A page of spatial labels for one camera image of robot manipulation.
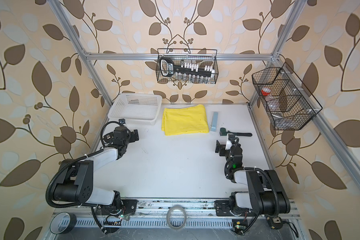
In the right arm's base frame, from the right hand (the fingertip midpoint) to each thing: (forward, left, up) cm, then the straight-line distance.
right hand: (226, 142), depth 90 cm
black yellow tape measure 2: (+6, +60, +16) cm, 62 cm away
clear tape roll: (-32, +32, -10) cm, 46 cm away
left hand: (+9, +60, +3) cm, 61 cm away
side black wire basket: (+4, -27, +26) cm, 38 cm away
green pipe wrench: (+12, -2, -5) cm, 13 cm away
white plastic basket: (+36, +63, -5) cm, 72 cm away
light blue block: (+20, +3, -4) cm, 20 cm away
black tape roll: (-37, +85, -8) cm, 93 cm away
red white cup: (+16, -20, +26) cm, 36 cm away
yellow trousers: (+23, +25, -5) cm, 34 cm away
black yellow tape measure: (-40, -16, -5) cm, 44 cm away
